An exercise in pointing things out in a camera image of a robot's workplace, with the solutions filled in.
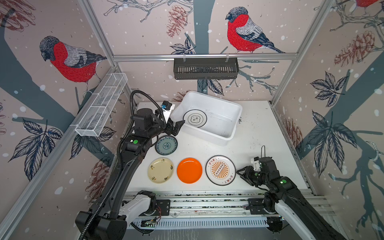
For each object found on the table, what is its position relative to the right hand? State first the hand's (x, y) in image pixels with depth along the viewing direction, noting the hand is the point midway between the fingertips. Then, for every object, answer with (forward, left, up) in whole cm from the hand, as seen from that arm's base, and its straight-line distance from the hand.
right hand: (237, 175), depth 80 cm
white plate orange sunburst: (+4, +9, -3) cm, 10 cm away
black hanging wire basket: (+64, +18, +27) cm, 72 cm away
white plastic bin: (+45, +4, -4) cm, 46 cm away
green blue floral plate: (+19, +44, -3) cm, 48 cm away
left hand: (+15, +32, +32) cm, 48 cm away
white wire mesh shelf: (+41, +75, +30) cm, 91 cm away
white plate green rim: (+42, +26, -1) cm, 49 cm away
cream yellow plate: (+3, +44, -4) cm, 45 cm away
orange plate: (+3, +27, -4) cm, 27 cm away
